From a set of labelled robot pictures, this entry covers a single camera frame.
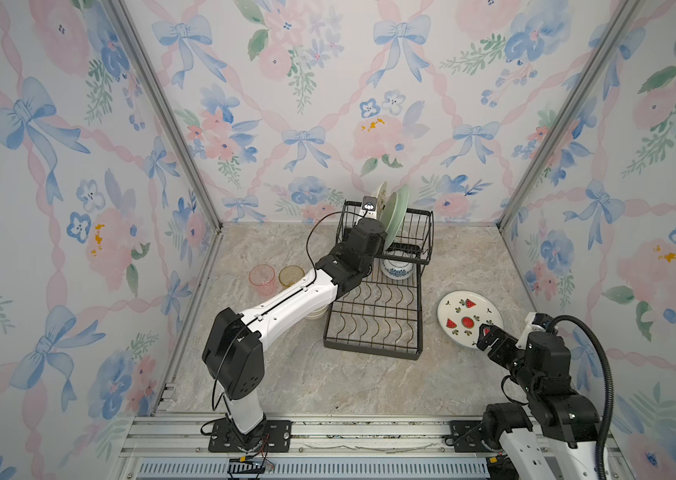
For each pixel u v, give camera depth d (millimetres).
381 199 880
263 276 1044
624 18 691
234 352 439
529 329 636
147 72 780
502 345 636
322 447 734
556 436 474
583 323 511
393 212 762
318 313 892
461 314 953
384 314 945
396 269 1005
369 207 647
